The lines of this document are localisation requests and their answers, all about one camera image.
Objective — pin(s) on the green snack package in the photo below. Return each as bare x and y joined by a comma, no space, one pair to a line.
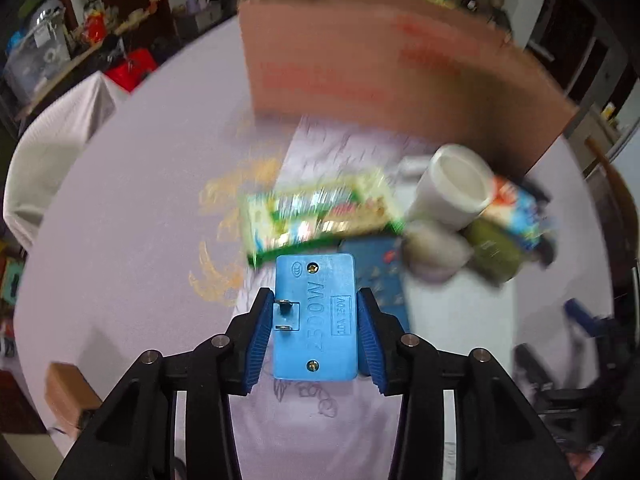
315,214

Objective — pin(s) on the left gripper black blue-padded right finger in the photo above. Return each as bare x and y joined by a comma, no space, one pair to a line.
499,434

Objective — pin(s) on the dark green pouch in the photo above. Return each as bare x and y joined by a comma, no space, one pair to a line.
496,257

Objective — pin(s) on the blue card booklet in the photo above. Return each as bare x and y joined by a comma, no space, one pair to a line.
378,266

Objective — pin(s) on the blue power plug adapter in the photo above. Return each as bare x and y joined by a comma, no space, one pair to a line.
314,321

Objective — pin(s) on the red plastic stool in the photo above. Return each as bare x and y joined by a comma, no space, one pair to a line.
129,72

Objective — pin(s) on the grey round pouch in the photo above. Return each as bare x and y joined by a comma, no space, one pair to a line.
432,253

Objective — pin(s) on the white cloth covered chair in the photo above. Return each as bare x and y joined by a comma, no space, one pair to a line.
48,149

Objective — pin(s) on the white tape roll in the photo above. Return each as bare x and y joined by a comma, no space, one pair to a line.
456,187

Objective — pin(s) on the colourful small carton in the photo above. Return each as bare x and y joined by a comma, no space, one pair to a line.
516,212

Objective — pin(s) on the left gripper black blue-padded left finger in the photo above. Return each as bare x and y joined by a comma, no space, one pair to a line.
169,417

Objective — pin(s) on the small brown cardboard box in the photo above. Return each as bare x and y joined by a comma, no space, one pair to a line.
70,398

